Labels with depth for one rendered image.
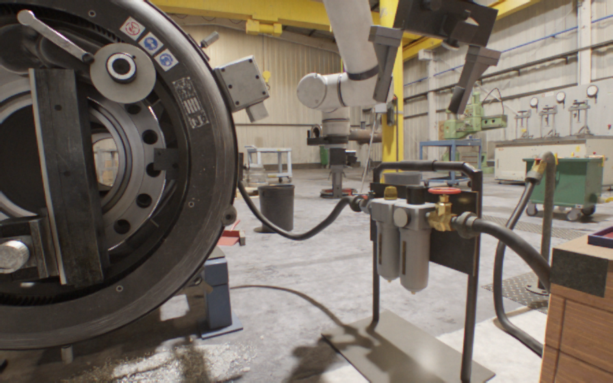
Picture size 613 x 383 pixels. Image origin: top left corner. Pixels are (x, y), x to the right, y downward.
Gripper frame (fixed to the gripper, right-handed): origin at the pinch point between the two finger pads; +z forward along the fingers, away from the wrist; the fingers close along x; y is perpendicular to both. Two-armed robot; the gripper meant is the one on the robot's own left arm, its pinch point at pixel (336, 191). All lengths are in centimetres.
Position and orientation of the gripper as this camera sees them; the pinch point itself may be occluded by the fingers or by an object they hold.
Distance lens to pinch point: 94.5
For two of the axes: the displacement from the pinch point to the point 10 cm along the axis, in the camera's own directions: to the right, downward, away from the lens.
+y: 10.0, -0.2, -0.3
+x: 0.3, -1.1, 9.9
